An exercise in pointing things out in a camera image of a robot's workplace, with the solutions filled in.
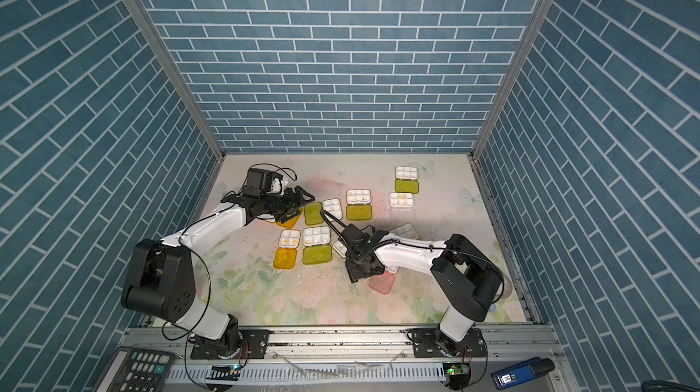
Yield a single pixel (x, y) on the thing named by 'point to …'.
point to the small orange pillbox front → (285, 256)
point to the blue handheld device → (521, 371)
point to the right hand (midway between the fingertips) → (359, 273)
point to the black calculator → (134, 369)
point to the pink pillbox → (382, 283)
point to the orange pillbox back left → (290, 223)
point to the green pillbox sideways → (313, 214)
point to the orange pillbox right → (406, 231)
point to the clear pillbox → (401, 200)
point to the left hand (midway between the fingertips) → (314, 204)
